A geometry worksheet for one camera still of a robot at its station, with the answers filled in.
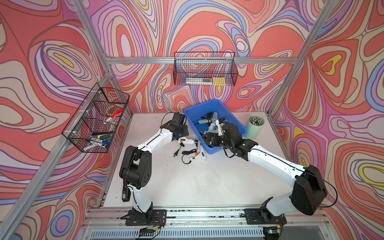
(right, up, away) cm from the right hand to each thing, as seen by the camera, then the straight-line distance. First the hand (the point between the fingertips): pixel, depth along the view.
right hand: (209, 140), depth 83 cm
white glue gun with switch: (-14, 0, +6) cm, 15 cm away
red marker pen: (-47, +15, -8) cm, 50 cm away
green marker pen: (-51, +2, -10) cm, 52 cm away
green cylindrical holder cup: (+30, +9, +9) cm, 33 cm away
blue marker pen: (-50, +1, -15) cm, 52 cm away
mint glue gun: (+3, +7, +17) cm, 18 cm away
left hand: (-14, +5, +11) cm, 18 cm away
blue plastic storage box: (-1, +21, +32) cm, 38 cm away
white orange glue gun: (-4, -10, +13) cm, 17 cm away
